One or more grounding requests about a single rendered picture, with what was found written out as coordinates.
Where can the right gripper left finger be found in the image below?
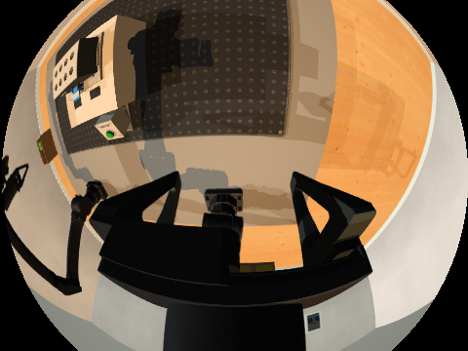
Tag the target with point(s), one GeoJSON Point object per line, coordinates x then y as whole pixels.
{"type": "Point", "coordinates": [132, 203]}

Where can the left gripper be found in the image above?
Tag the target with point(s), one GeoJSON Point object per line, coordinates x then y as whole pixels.
{"type": "Point", "coordinates": [18, 182]}

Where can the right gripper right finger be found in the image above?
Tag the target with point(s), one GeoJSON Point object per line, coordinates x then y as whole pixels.
{"type": "Point", "coordinates": [349, 217]}

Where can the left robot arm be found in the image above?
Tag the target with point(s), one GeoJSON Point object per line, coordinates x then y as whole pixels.
{"type": "Point", "coordinates": [81, 208]}

